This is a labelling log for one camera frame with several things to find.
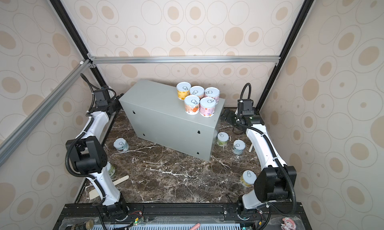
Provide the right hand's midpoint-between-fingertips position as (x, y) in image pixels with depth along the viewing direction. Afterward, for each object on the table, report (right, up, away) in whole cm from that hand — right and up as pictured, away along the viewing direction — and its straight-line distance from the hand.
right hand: (228, 117), depth 84 cm
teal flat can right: (+9, -18, +8) cm, 22 cm away
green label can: (-1, -14, +12) cm, 18 cm away
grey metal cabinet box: (-37, 0, -12) cm, 39 cm away
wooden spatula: (-74, -42, -3) cm, 85 cm away
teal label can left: (-64, -17, +8) cm, 67 cm away
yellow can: (+10, -33, -4) cm, 35 cm away
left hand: (-59, +14, +6) cm, 61 cm away
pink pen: (-18, -52, -14) cm, 57 cm away
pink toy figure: (+24, -50, -15) cm, 58 cm away
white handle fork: (+18, -20, +13) cm, 30 cm away
